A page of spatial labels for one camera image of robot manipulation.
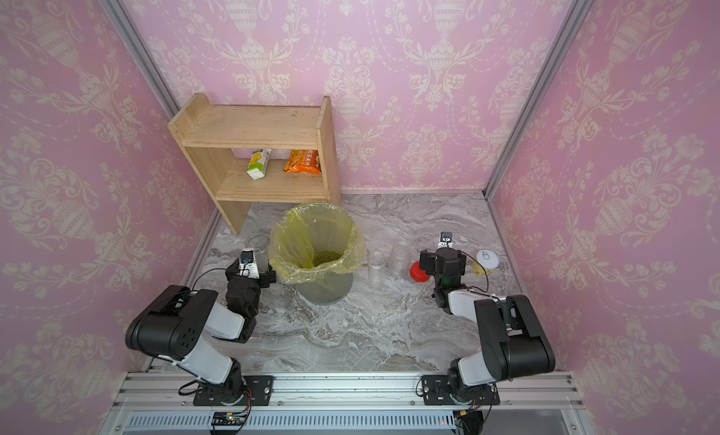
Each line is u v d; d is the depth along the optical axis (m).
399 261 0.92
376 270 0.84
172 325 0.46
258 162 0.95
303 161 0.95
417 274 0.94
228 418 0.72
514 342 0.44
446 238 0.81
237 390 0.68
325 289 0.80
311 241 0.90
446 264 0.71
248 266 0.77
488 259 0.94
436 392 0.73
